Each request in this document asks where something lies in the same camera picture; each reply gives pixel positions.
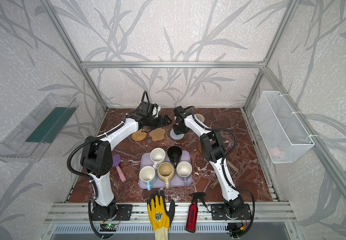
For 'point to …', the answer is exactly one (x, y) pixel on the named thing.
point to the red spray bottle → (192, 215)
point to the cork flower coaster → (157, 134)
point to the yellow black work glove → (160, 219)
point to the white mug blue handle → (147, 175)
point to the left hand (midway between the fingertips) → (169, 118)
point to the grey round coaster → (175, 136)
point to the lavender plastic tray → (177, 180)
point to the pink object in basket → (275, 152)
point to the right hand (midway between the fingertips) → (178, 127)
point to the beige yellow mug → (166, 171)
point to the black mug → (174, 153)
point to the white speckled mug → (157, 155)
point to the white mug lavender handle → (184, 169)
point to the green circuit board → (108, 227)
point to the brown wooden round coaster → (199, 147)
